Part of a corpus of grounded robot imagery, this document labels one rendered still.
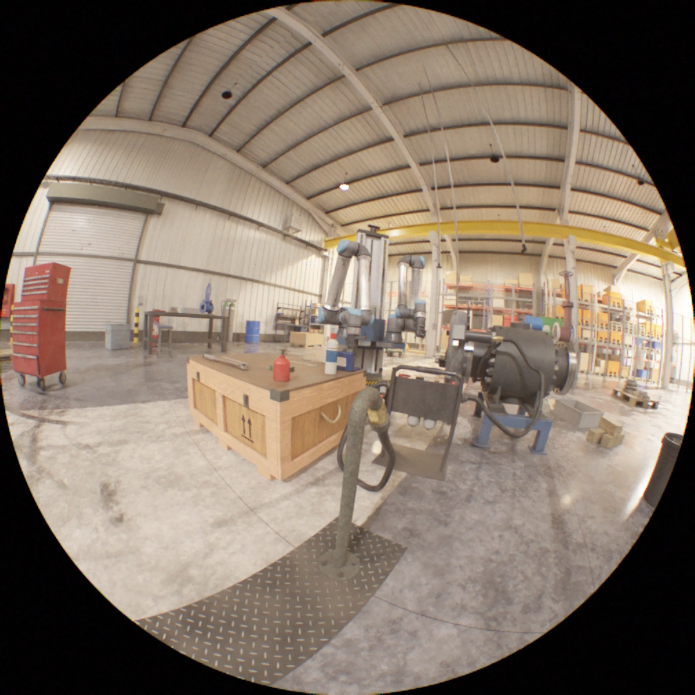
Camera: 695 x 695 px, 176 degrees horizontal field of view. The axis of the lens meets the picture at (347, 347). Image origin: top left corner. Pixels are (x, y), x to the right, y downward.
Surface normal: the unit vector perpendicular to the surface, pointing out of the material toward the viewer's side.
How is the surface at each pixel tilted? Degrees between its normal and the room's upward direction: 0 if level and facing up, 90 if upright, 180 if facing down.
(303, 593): 0
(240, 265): 90
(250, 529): 0
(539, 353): 68
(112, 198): 90
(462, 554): 0
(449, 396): 90
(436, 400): 90
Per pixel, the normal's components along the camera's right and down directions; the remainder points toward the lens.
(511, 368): -0.49, 0.13
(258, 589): 0.08, -0.99
